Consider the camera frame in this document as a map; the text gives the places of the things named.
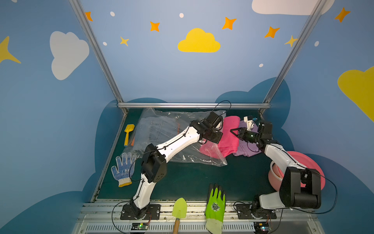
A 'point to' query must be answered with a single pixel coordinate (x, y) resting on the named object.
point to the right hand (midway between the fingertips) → (233, 129)
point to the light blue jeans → (156, 129)
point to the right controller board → (261, 227)
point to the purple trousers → (246, 148)
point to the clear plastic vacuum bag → (191, 154)
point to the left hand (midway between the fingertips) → (221, 136)
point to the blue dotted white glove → (125, 170)
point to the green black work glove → (215, 210)
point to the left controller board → (139, 226)
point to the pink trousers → (229, 143)
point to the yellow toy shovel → (129, 127)
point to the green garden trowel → (179, 211)
